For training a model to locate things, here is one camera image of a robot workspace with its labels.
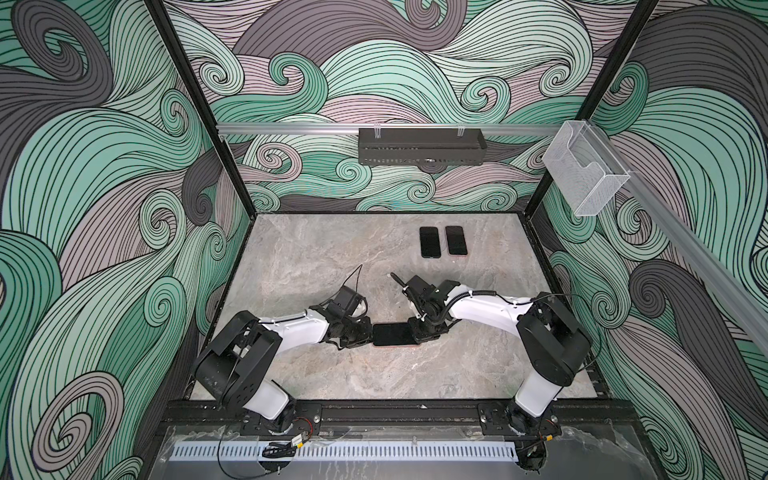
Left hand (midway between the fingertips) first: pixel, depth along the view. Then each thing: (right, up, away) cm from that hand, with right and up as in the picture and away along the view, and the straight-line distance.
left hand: (378, 338), depth 86 cm
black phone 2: (+20, +26, +23) cm, 40 cm away
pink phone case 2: (+28, +23, +21) cm, 42 cm away
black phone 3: (+30, +29, +24) cm, 48 cm away
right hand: (+12, -1, 0) cm, 12 cm away
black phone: (+5, +1, 0) cm, 5 cm away
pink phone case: (+2, -2, -1) cm, 3 cm away
